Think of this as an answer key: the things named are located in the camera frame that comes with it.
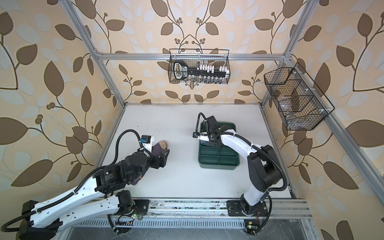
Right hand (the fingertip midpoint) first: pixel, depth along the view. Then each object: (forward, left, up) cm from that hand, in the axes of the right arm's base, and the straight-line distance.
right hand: (212, 136), depth 91 cm
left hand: (-16, +26, +14) cm, 33 cm away
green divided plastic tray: (-8, -1, -8) cm, 12 cm away
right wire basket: (+1, -43, +25) cm, 49 cm away
